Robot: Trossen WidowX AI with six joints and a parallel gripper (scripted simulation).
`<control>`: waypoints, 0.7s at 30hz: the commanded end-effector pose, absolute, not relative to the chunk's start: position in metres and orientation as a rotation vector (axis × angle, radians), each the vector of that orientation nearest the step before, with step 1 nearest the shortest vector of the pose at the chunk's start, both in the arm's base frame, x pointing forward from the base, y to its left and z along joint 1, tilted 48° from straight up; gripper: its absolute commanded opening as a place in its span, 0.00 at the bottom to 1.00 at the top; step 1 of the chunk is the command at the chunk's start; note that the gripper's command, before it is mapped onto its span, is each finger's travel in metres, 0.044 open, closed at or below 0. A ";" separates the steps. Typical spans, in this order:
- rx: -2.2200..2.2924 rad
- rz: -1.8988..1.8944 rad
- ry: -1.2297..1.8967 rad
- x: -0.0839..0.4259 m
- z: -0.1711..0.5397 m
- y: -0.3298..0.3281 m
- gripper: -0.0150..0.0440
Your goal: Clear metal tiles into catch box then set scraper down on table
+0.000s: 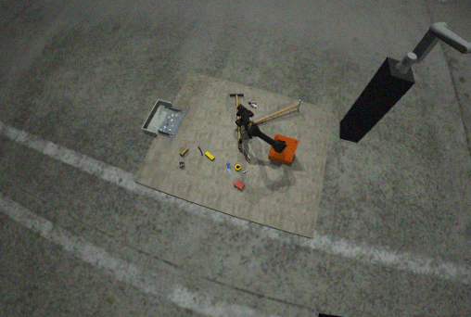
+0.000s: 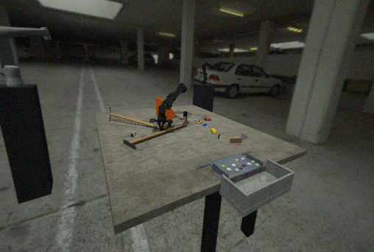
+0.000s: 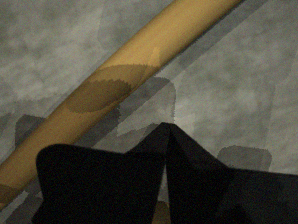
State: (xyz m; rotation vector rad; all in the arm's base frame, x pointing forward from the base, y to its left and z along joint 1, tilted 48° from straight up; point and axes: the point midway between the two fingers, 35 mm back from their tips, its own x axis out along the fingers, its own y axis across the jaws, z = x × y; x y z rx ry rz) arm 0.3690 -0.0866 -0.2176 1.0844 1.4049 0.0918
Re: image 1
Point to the tan wooden pole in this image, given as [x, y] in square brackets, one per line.
[240, 140]

